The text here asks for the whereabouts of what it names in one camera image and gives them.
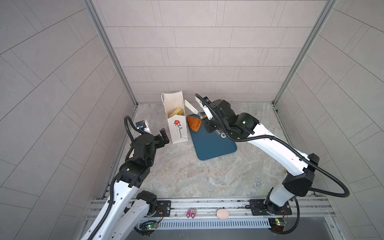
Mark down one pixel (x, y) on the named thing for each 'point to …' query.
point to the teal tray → (208, 145)
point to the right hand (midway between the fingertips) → (203, 119)
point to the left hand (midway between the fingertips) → (160, 129)
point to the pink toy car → (191, 213)
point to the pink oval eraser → (222, 213)
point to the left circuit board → (148, 225)
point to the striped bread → (178, 111)
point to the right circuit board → (277, 224)
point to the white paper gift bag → (174, 105)
